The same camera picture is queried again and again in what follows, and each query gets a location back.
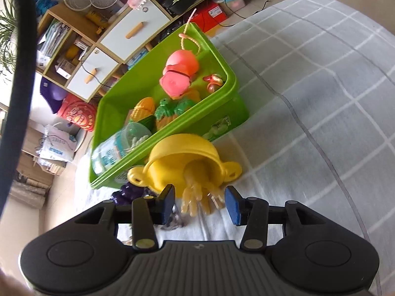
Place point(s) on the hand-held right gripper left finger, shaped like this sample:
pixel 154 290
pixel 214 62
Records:
pixel 166 206

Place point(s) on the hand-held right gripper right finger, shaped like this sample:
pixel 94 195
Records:
pixel 233 206

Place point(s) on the dark patterned hair claw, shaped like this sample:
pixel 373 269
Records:
pixel 176 219

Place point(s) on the tan toy octopus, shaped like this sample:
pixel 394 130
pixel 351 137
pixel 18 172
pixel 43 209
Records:
pixel 197 185

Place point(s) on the purple toy grapes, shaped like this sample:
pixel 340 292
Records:
pixel 126 194

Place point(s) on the yellow toy pot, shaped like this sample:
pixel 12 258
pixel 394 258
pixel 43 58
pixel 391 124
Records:
pixel 185 148

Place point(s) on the clear cotton swab jar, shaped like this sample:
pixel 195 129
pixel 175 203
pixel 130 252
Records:
pixel 117 148

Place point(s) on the orange toy pineapple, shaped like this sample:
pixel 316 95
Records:
pixel 166 120

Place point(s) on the yellow toy corn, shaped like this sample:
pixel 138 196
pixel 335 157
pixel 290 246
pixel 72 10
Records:
pixel 145 106

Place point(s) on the green plastic box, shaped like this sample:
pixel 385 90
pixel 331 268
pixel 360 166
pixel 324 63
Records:
pixel 117 114

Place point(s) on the small red toy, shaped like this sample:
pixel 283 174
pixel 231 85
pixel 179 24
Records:
pixel 213 81

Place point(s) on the pink toy peach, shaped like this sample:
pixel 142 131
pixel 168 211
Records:
pixel 180 67

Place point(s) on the round white base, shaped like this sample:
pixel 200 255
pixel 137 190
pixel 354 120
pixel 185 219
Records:
pixel 80 138

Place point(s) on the white shopping bag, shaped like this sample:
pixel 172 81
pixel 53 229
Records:
pixel 57 148

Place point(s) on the red printed bucket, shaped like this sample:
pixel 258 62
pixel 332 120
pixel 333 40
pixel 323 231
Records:
pixel 77 114

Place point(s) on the grey checked bedsheet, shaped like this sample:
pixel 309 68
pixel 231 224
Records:
pixel 308 98

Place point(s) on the blue lid storage box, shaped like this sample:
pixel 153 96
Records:
pixel 139 58

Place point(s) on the black keyboard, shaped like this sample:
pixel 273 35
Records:
pixel 171 32

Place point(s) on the long wooden cabinet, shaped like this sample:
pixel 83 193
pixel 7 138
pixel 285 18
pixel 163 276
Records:
pixel 92 41

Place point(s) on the red flat box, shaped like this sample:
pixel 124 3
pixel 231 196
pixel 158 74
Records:
pixel 208 17

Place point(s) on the green potted plant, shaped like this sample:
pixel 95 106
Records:
pixel 7 37

